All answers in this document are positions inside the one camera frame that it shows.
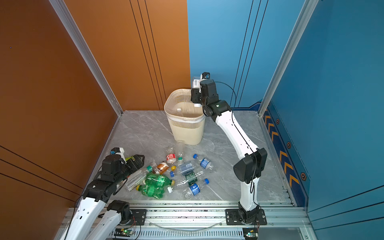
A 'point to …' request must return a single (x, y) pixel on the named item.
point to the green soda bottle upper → (158, 180)
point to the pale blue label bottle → (186, 168)
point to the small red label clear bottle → (171, 155)
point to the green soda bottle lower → (151, 190)
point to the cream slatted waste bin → (187, 121)
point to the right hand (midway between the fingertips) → (195, 90)
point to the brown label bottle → (160, 168)
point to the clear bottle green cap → (180, 151)
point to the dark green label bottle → (191, 178)
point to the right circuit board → (250, 233)
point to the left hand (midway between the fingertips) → (139, 158)
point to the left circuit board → (123, 232)
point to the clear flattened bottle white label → (136, 181)
